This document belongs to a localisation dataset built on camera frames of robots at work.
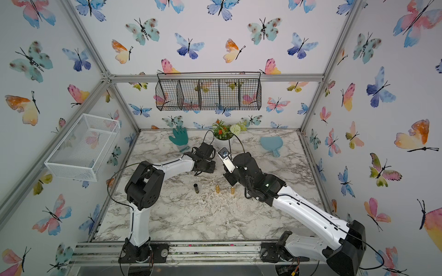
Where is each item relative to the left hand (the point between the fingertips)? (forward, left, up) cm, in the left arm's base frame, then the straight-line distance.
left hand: (214, 165), depth 99 cm
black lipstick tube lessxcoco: (-15, +9, +4) cm, 18 cm away
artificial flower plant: (+14, -7, +13) cm, 21 cm away
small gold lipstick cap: (-15, -2, 0) cm, 15 cm away
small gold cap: (-15, -10, -1) cm, 18 cm away
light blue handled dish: (+21, -38, -6) cm, 44 cm away
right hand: (-14, -8, +24) cm, 29 cm away
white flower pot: (+13, -4, +4) cm, 14 cm away
